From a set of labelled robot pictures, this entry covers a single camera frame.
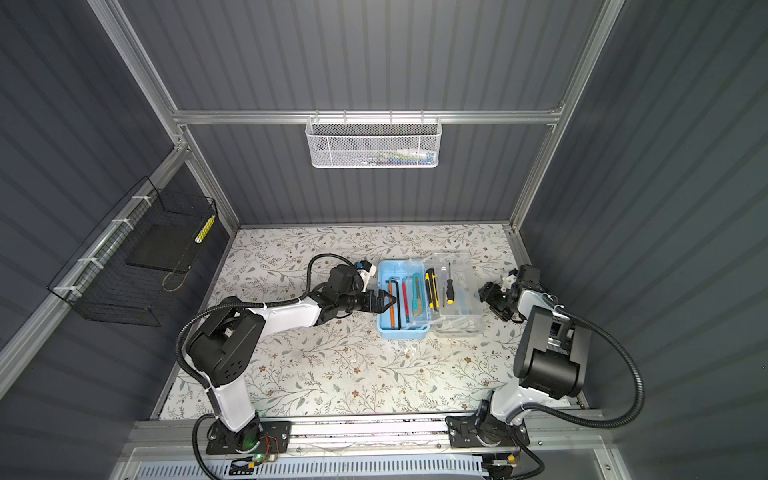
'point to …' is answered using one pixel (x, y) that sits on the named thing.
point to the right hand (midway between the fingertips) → (489, 301)
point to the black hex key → (398, 301)
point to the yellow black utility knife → (432, 289)
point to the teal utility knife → (417, 299)
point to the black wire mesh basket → (137, 256)
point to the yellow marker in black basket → (205, 230)
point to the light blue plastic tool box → (438, 295)
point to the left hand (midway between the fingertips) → (388, 298)
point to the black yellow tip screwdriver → (450, 296)
